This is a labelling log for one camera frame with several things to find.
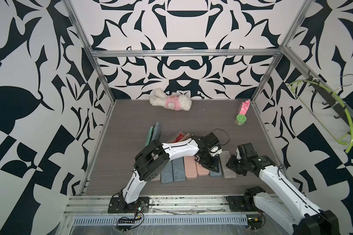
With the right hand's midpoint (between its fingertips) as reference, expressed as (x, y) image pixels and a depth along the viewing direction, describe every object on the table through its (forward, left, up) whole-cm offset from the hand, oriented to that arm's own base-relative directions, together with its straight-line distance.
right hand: (225, 162), depth 83 cm
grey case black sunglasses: (+4, 0, -2) cm, 4 cm away
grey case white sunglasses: (-3, +26, -2) cm, 27 cm away
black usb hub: (-26, +52, -7) cm, 59 cm away
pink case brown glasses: (-2, +20, -1) cm, 20 cm away
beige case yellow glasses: (-8, +37, -1) cm, 38 cm away
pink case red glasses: (+18, +26, -3) cm, 32 cm away
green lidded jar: (+31, -17, -1) cm, 36 cm away
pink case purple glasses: (-4, +14, -1) cm, 15 cm away
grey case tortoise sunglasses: (-5, +33, -2) cm, 33 cm away
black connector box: (-27, -9, -6) cm, 29 cm away
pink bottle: (+38, -20, +4) cm, 43 cm away
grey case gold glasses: (-6, +8, -2) cm, 10 cm away
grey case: (+17, +41, +3) cm, 45 cm away
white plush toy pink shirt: (+44, +29, +4) cm, 53 cm away
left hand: (-4, +5, +1) cm, 7 cm away
